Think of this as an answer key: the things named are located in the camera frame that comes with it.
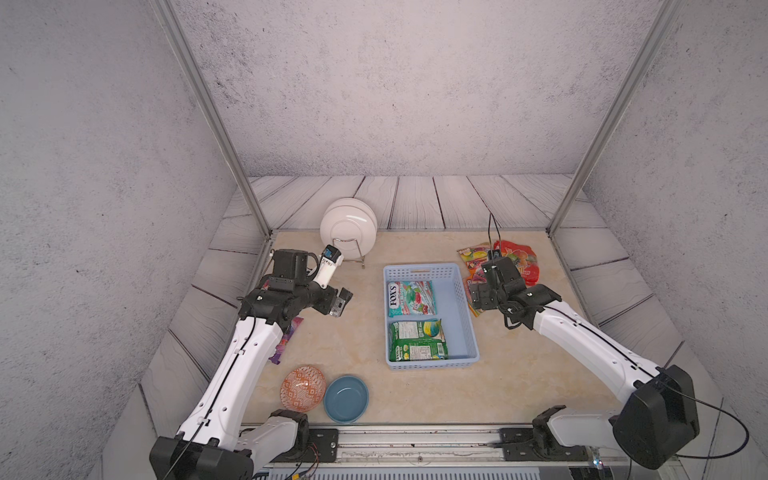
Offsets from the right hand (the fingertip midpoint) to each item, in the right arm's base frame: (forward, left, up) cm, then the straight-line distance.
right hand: (495, 288), depth 83 cm
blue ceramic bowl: (-25, +41, -15) cm, 50 cm away
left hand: (-4, +41, +8) cm, 42 cm away
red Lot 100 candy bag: (+20, -17, -12) cm, 29 cm away
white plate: (+26, +43, 0) cm, 50 cm away
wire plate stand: (+22, +40, -14) cm, 48 cm away
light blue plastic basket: (0, +8, -16) cm, 18 cm away
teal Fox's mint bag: (+6, +22, -14) cm, 27 cm away
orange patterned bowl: (-22, +52, -15) cm, 59 cm away
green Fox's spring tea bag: (-10, +21, -12) cm, 26 cm away
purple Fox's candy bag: (-7, +60, -14) cm, 62 cm away
